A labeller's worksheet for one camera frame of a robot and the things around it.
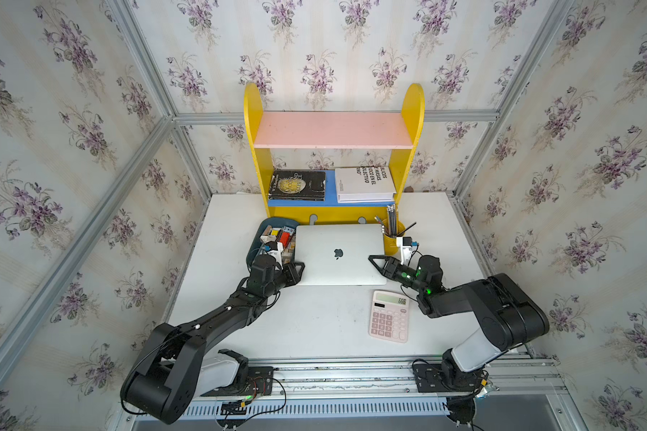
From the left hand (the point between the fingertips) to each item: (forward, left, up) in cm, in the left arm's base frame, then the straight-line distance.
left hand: (307, 269), depth 86 cm
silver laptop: (+4, -10, +3) cm, 11 cm away
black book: (+32, +4, +7) cm, 33 cm away
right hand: (+2, -22, +2) cm, 22 cm away
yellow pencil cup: (+9, -28, +3) cm, 30 cm away
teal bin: (+24, +15, -5) cm, 28 cm away
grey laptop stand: (+18, -2, +5) cm, 19 cm away
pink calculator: (-13, -26, -8) cm, 30 cm away
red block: (+17, +9, -6) cm, 20 cm away
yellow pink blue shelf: (+41, -32, +25) cm, 58 cm away
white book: (+31, -21, +9) cm, 38 cm away
